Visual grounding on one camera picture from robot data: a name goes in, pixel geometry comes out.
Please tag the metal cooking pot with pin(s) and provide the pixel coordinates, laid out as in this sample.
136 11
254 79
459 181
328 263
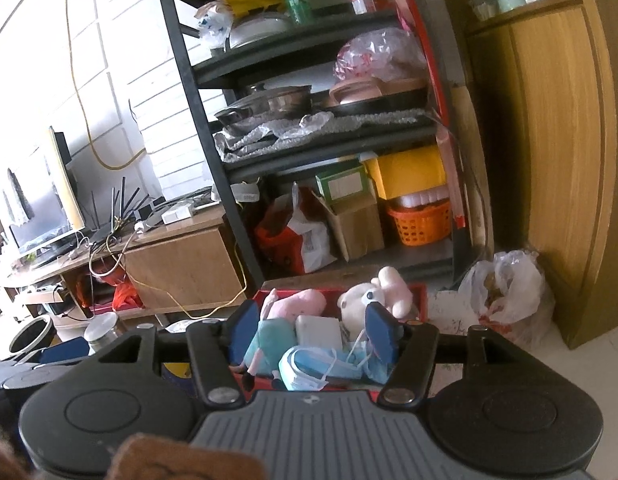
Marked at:
264 105

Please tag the stainless steel thermos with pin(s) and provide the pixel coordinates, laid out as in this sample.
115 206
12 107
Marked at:
103 330

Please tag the black metal shelf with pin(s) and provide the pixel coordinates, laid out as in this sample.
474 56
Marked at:
330 81

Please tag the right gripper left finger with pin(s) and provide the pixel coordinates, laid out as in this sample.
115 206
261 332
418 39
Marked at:
214 347

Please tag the white sponge block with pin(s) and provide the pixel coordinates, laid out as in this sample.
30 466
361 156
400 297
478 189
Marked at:
318 332

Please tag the wooden cabinet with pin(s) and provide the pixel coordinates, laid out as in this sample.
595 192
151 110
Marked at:
544 79

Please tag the orange plastic basket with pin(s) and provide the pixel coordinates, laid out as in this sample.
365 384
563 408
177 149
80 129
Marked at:
422 225

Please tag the television monitor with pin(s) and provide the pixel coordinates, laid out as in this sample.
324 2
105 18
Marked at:
38 202

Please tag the brown fuzzy sleeve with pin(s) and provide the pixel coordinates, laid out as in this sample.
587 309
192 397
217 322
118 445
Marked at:
145 457

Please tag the blue face mask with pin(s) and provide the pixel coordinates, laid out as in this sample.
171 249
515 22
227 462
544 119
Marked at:
304 368

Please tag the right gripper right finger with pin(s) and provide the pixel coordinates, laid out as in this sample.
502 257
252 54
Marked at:
409 349

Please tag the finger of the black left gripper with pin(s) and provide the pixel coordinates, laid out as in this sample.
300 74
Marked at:
72 349

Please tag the wooden tv stand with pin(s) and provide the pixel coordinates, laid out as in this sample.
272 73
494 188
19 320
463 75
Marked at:
188 266

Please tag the pink pig plush toy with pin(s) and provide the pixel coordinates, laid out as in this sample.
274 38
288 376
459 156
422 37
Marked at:
276 331

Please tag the black wifi router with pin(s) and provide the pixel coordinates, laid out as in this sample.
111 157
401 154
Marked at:
122 206

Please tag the red white plastic bag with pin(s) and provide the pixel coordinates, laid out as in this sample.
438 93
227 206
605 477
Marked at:
294 233

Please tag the green white box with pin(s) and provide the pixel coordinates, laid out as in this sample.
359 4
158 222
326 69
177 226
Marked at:
342 181

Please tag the yellow box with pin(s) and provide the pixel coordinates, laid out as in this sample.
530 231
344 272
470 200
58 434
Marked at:
407 172

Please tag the cream teddy bear plush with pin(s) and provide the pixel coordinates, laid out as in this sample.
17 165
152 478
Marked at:
388 289

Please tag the pink patterned plastic bag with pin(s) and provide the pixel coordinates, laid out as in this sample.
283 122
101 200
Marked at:
388 53

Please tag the brown cardboard box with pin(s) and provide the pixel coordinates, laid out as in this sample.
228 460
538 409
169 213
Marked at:
355 224

